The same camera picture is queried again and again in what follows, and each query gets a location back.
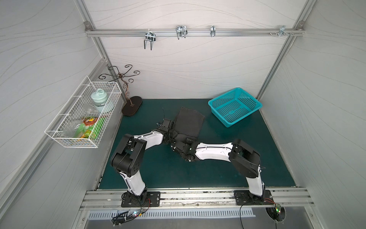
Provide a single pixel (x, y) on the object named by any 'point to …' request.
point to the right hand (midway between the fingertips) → (189, 144)
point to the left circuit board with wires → (119, 216)
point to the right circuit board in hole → (278, 213)
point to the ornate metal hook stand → (135, 102)
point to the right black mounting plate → (245, 197)
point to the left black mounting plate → (153, 199)
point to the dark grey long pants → (188, 124)
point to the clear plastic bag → (69, 130)
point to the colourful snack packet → (91, 128)
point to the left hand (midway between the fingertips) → (177, 134)
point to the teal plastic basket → (234, 106)
